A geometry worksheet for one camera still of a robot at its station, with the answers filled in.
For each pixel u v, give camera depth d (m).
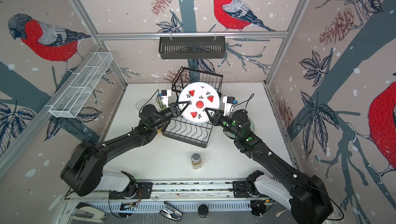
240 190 0.73
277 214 0.68
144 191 0.73
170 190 0.76
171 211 0.67
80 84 0.78
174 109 0.68
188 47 1.07
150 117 0.62
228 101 0.67
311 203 0.38
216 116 0.67
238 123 0.55
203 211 0.60
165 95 0.71
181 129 0.94
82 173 0.42
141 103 1.01
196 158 0.74
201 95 0.74
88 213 0.70
